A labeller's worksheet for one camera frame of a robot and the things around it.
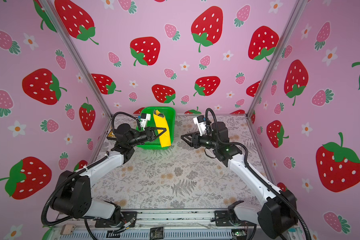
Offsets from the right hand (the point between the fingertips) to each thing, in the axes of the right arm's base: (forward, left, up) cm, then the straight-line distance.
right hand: (182, 136), depth 71 cm
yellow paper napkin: (+5, +12, +3) cm, 13 cm away
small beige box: (-41, +51, -26) cm, 70 cm away
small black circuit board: (-37, +8, -27) cm, 47 cm away
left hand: (+2, +9, +1) cm, 9 cm away
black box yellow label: (+14, +55, -25) cm, 62 cm away
